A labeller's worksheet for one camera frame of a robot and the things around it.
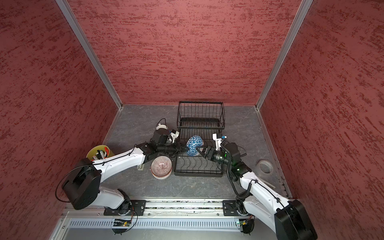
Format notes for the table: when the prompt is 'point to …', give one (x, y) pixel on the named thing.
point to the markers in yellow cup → (101, 154)
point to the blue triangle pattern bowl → (193, 142)
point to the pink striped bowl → (161, 166)
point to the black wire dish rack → (203, 119)
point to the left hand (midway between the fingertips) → (189, 152)
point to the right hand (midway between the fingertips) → (196, 153)
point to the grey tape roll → (265, 166)
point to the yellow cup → (94, 151)
